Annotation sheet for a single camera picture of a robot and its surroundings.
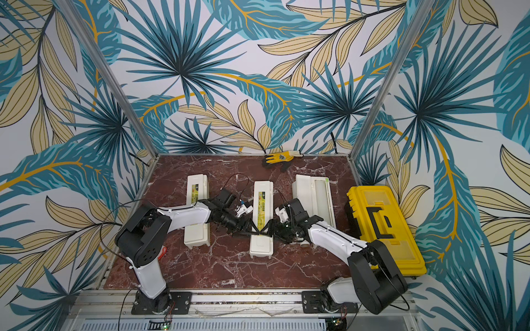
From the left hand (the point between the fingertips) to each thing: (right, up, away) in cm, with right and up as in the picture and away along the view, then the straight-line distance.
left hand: (252, 238), depth 83 cm
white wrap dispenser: (-26, +19, +12) cm, 34 cm away
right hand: (+6, +1, +1) cm, 6 cm away
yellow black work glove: (+15, +35, +34) cm, 51 cm away
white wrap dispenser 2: (+4, +9, +5) cm, 11 cm away
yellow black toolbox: (+47, +10, -4) cm, 49 cm away
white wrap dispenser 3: (+28, +17, +12) cm, 35 cm away
